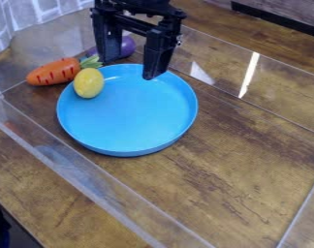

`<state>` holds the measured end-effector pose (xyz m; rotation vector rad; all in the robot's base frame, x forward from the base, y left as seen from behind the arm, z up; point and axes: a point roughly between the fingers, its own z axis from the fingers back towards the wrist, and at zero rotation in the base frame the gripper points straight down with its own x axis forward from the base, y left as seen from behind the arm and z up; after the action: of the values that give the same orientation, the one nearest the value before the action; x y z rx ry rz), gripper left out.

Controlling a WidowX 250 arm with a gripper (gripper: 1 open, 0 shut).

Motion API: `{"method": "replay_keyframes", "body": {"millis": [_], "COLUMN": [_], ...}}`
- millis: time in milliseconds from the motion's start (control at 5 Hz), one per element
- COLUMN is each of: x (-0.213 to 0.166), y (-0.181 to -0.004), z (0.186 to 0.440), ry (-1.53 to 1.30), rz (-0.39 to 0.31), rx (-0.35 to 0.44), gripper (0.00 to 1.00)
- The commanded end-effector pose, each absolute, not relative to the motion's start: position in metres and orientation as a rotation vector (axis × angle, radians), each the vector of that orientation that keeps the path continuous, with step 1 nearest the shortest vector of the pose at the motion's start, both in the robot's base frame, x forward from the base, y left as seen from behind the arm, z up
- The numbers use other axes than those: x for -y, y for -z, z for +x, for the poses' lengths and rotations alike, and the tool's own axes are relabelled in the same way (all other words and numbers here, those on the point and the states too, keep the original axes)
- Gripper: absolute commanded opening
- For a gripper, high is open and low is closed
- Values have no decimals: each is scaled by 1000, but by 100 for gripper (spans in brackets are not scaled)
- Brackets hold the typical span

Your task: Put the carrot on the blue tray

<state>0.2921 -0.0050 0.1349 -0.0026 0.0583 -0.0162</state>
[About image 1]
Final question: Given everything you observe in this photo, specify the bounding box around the orange toy carrot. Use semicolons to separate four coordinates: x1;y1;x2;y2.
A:
26;55;103;86

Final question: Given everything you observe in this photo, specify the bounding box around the yellow toy lemon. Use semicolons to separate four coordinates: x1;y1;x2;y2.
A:
73;68;104;99

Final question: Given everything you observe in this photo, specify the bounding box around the blue round tray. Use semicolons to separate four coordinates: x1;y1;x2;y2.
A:
57;64;199;157

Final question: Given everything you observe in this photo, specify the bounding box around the clear acrylic enclosure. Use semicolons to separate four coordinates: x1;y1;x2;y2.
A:
0;12;314;248

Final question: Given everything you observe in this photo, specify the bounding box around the purple toy eggplant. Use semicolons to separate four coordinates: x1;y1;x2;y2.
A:
87;36;138;58

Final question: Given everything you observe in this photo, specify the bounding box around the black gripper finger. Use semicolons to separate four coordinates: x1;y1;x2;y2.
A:
93;13;123;64
143;18;180;80

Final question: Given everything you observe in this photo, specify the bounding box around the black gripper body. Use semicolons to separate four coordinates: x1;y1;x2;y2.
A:
92;0;187;36

